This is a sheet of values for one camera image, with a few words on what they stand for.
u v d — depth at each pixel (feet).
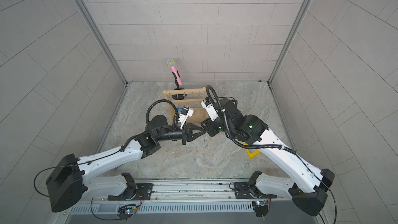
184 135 1.89
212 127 1.86
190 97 3.56
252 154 2.71
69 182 1.26
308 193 1.24
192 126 2.03
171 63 2.99
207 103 1.87
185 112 1.96
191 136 1.99
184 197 2.32
